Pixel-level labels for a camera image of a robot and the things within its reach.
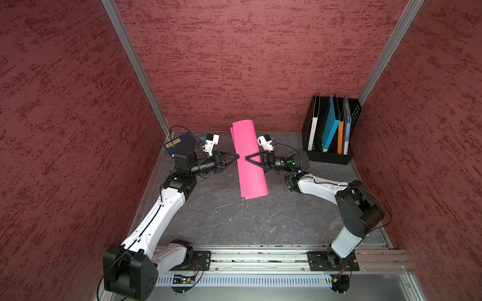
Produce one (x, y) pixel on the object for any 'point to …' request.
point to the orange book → (340, 137)
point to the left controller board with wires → (181, 283)
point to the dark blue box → (181, 144)
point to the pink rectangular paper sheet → (251, 179)
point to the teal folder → (331, 127)
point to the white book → (314, 124)
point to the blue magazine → (346, 139)
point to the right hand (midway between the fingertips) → (245, 165)
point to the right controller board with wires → (341, 283)
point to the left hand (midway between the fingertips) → (238, 161)
